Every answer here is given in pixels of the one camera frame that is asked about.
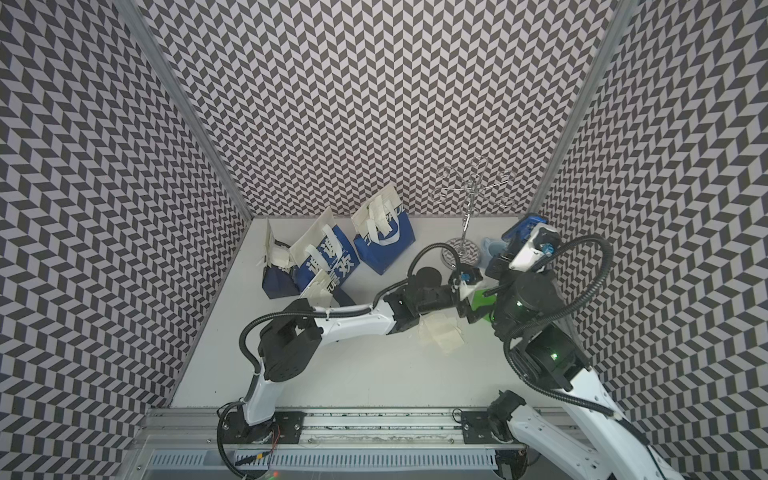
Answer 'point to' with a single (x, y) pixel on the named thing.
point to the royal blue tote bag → (383, 230)
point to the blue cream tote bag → (323, 249)
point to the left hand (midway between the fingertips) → (493, 289)
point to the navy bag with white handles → (278, 277)
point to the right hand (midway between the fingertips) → (520, 243)
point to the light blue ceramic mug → (494, 248)
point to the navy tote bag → (322, 292)
